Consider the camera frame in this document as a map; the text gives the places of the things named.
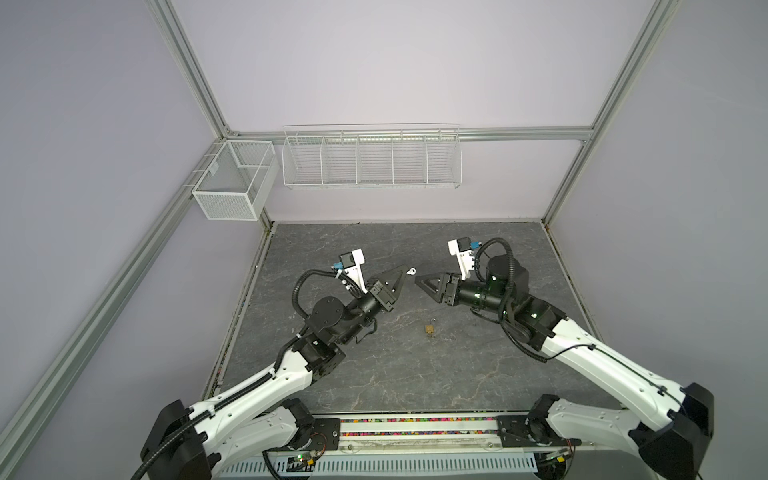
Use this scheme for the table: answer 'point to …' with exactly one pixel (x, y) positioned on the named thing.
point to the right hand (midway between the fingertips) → (419, 283)
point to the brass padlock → (429, 328)
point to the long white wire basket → (367, 156)
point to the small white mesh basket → (239, 183)
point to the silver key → (412, 271)
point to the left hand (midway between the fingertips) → (411, 273)
